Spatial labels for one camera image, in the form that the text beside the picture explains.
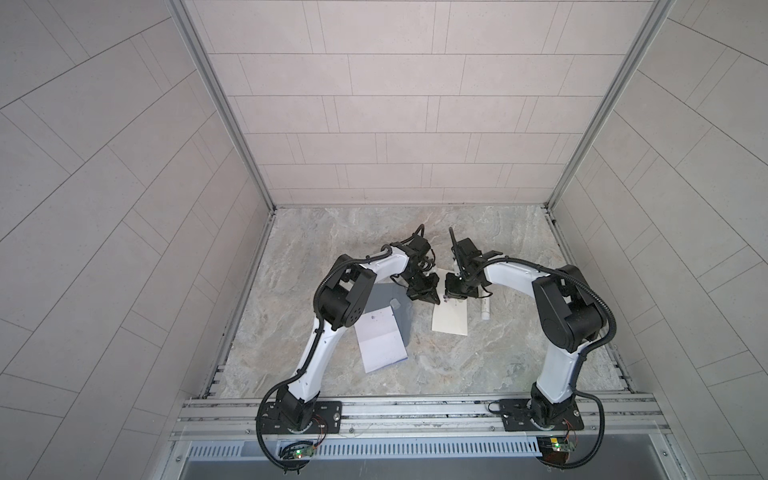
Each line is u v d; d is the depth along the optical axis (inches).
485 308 34.9
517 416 28.0
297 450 25.6
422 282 33.9
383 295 36.5
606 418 26.2
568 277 20.4
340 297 22.8
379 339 33.2
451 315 35.0
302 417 24.5
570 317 19.3
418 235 34.2
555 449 26.8
